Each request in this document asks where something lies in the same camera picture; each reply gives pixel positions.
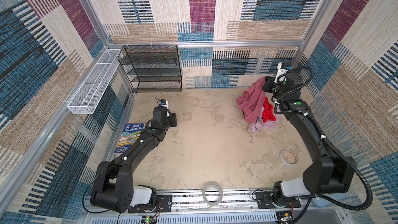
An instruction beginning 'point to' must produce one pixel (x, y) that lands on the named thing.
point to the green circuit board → (148, 220)
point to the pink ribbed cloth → (252, 101)
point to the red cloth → (268, 113)
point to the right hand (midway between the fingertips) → (266, 78)
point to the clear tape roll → (221, 191)
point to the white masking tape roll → (289, 157)
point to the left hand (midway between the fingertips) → (172, 112)
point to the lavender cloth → (255, 126)
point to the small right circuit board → (284, 217)
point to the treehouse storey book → (130, 131)
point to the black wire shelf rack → (153, 68)
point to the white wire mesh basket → (85, 100)
